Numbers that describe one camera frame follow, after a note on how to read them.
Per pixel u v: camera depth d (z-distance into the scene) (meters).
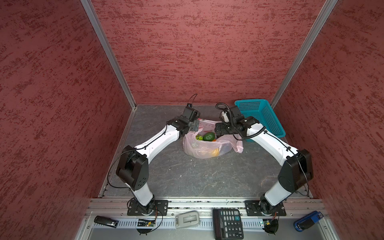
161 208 0.74
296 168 0.44
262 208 0.68
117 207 0.76
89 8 0.71
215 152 0.88
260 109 1.16
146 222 0.72
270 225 0.70
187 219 0.69
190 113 0.66
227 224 0.68
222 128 0.77
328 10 0.73
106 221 0.68
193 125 0.79
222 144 0.89
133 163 0.50
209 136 0.95
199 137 0.94
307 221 0.69
